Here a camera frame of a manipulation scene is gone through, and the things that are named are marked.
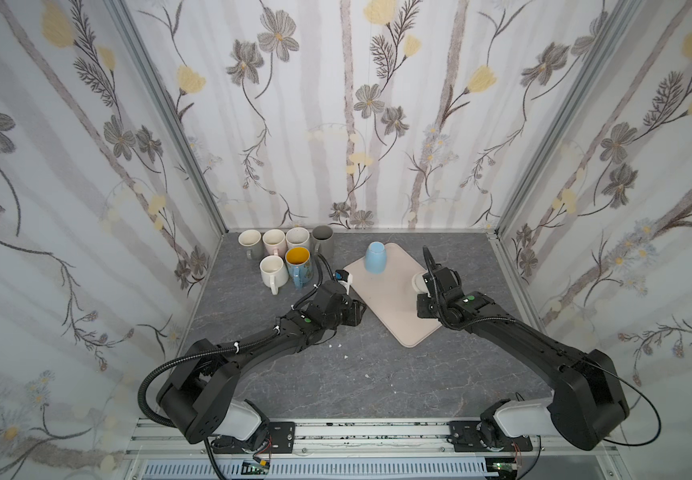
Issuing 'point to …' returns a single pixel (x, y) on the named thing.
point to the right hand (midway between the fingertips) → (426, 299)
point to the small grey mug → (252, 240)
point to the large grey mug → (323, 241)
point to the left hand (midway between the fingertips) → (365, 304)
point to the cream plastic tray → (390, 296)
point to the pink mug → (274, 239)
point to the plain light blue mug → (376, 258)
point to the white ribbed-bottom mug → (274, 272)
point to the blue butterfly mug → (299, 265)
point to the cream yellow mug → (297, 236)
